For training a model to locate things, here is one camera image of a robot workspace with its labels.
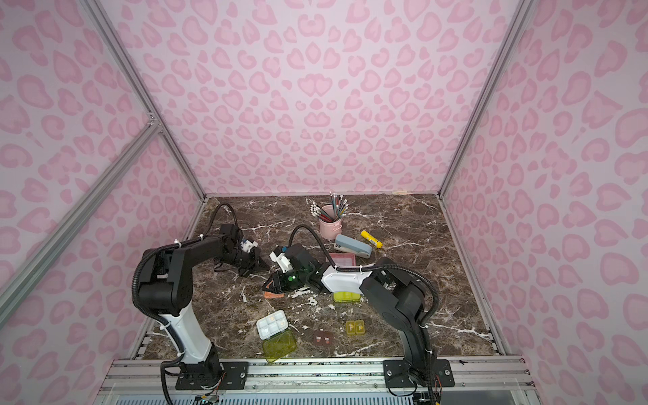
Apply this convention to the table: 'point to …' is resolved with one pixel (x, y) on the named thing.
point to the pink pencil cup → (330, 229)
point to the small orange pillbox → (273, 295)
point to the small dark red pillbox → (322, 338)
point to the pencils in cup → (339, 207)
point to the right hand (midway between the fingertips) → (269, 288)
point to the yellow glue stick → (373, 240)
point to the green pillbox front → (278, 337)
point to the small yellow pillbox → (355, 326)
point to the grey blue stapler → (348, 245)
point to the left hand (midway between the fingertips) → (271, 265)
